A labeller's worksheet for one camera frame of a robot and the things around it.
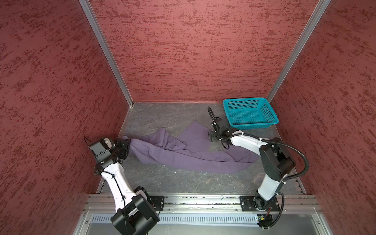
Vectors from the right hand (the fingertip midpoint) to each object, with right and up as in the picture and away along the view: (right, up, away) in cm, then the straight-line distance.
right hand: (215, 136), depth 96 cm
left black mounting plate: (-34, -31, -22) cm, 51 cm away
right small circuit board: (+20, -38, -25) cm, 50 cm away
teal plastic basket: (+26, +16, +18) cm, 35 cm away
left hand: (-49, 0, -18) cm, 52 cm away
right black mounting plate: (+13, -26, -31) cm, 43 cm away
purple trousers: (-21, -7, -4) cm, 22 cm away
